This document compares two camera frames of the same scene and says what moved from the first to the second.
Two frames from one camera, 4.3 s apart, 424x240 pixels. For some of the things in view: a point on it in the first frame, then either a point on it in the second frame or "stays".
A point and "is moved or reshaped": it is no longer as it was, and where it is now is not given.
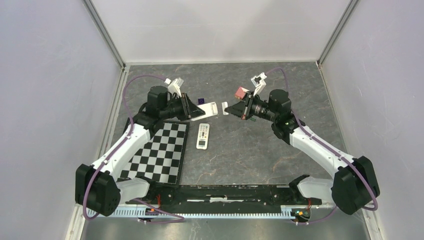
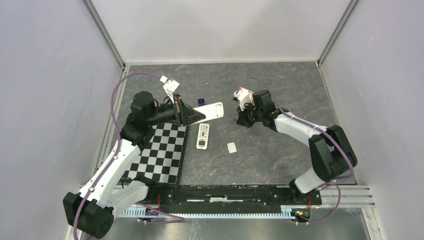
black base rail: [225, 197] stays
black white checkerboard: [160, 158] stays
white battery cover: [224, 105] -> [231, 147]
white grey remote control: [209, 109] is moved or reshaped
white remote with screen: [203, 136] stays
